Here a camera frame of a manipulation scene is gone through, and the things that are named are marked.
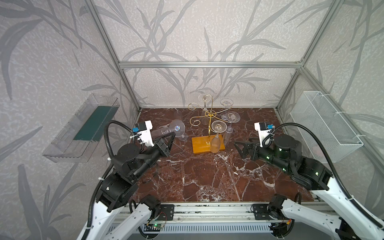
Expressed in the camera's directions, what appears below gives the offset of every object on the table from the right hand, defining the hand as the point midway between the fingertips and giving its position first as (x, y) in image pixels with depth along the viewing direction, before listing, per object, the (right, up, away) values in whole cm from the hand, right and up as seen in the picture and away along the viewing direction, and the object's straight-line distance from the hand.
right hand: (241, 136), depth 62 cm
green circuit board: (-38, -44, +8) cm, 58 cm away
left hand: (-26, +3, -6) cm, 26 cm away
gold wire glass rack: (-12, +10, +13) cm, 20 cm away
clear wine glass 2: (-15, +19, +16) cm, 29 cm away
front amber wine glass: (-9, +4, +5) cm, 11 cm away
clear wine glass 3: (-4, +17, +16) cm, 24 cm away
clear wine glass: (-3, +8, +9) cm, 12 cm away
